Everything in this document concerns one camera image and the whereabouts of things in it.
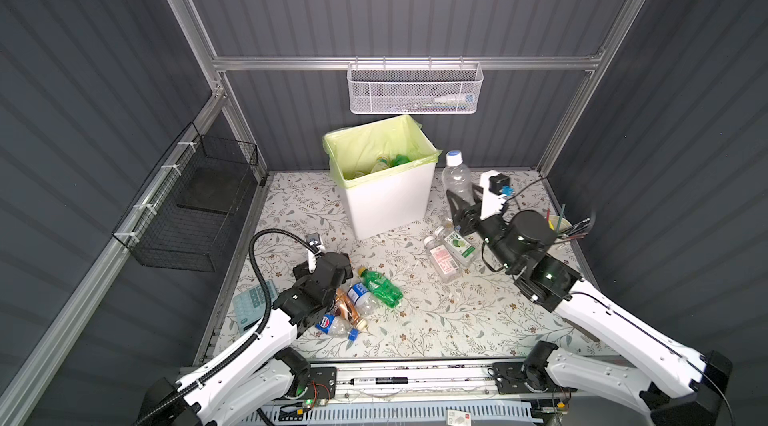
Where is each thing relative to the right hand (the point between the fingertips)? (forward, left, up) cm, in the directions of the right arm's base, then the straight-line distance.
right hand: (463, 191), depth 64 cm
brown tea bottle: (-13, +29, -33) cm, 46 cm away
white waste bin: (+11, +17, -18) cm, 28 cm away
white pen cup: (+10, -36, -28) cm, 46 cm away
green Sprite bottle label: (+35, +13, -23) cm, 44 cm away
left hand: (-4, +34, -23) cm, 41 cm away
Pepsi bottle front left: (-18, +31, -34) cm, 50 cm away
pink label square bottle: (+1, +1, -34) cm, 34 cm away
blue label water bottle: (-11, +24, -36) cm, 44 cm away
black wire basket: (+1, +67, -9) cm, 68 cm away
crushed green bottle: (-7, +19, -34) cm, 40 cm away
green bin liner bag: (+35, +20, -18) cm, 44 cm away
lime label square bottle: (+4, -6, -34) cm, 35 cm away
